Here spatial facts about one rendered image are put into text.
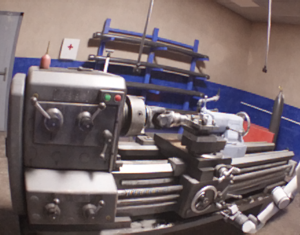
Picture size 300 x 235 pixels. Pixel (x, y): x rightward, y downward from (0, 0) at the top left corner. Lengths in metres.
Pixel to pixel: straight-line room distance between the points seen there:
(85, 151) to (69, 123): 0.18
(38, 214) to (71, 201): 0.21
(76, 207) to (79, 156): 0.28
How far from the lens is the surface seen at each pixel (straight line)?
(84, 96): 1.28
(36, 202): 1.30
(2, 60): 4.47
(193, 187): 1.65
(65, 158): 1.35
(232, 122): 2.15
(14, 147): 1.31
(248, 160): 2.27
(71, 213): 1.37
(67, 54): 4.43
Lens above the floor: 1.42
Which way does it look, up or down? 12 degrees down
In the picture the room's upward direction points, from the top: 11 degrees clockwise
